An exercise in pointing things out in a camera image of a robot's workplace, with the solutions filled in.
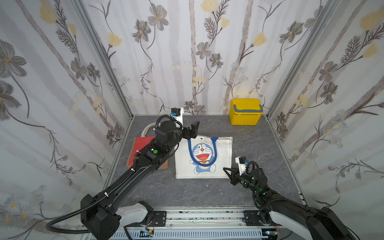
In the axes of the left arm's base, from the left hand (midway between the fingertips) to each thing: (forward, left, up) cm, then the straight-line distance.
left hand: (191, 119), depth 69 cm
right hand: (-14, -18, -25) cm, 34 cm away
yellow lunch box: (+27, -39, -23) cm, 53 cm away
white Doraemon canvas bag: (-8, -7, -23) cm, 25 cm away
